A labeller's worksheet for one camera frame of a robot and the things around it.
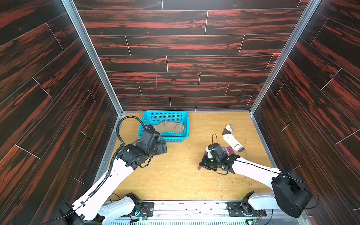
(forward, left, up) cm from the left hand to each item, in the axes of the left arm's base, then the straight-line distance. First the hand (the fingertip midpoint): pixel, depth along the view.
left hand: (161, 145), depth 74 cm
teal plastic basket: (+36, +12, -17) cm, 42 cm away
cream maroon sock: (+10, -44, -22) cm, 50 cm away
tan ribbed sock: (+28, 0, -19) cm, 34 cm away
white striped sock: (+21, -46, -22) cm, 55 cm away
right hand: (-1, -23, -18) cm, 29 cm away
